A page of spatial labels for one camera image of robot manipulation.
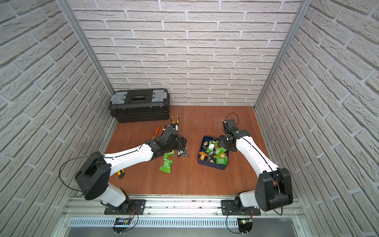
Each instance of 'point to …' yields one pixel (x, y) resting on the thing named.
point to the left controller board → (121, 224)
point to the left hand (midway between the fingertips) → (186, 139)
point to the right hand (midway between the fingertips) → (225, 144)
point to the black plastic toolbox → (140, 105)
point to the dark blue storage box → (211, 155)
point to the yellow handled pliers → (173, 122)
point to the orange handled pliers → (157, 130)
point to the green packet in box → (219, 160)
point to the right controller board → (245, 225)
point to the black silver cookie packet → (182, 152)
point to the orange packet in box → (202, 155)
